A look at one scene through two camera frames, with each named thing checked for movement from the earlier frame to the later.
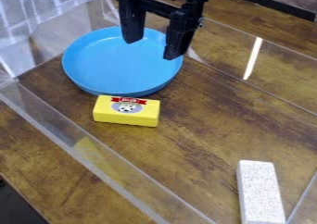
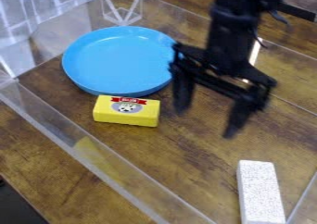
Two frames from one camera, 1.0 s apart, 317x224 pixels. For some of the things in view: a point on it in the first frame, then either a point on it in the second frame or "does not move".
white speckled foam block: (259, 200) does not move
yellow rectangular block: (125, 110) does not move
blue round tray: (111, 68) does not move
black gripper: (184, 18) to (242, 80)
